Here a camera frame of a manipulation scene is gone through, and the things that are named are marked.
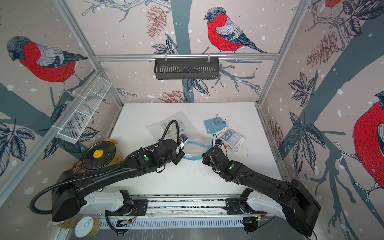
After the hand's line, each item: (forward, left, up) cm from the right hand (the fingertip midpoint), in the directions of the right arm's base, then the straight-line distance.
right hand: (202, 152), depth 83 cm
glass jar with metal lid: (-35, +58, -3) cm, 68 cm away
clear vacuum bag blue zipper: (+1, +3, +7) cm, 7 cm away
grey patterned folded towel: (+14, -20, -8) cm, 26 cm away
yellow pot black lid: (-5, +55, +4) cm, 55 cm away
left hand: (0, +9, +9) cm, 13 cm away
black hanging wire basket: (+57, +13, +19) cm, 61 cm away
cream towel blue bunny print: (+21, +21, -7) cm, 31 cm away
